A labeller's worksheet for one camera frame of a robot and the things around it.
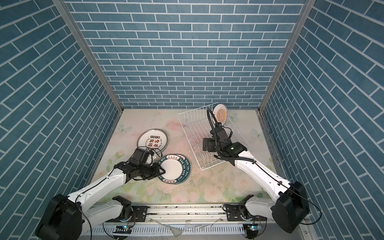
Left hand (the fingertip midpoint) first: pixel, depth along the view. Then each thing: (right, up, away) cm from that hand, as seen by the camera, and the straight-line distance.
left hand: (164, 172), depth 83 cm
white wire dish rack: (+18, +26, +27) cm, 42 cm away
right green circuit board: (+47, -23, -12) cm, 53 cm away
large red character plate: (-10, +16, +16) cm, 25 cm away
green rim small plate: (+6, +2, +4) cm, 7 cm away
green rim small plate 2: (+14, +1, +4) cm, 14 cm away
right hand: (+26, +18, -1) cm, 32 cm away
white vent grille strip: (+6, -23, -12) cm, 27 cm away
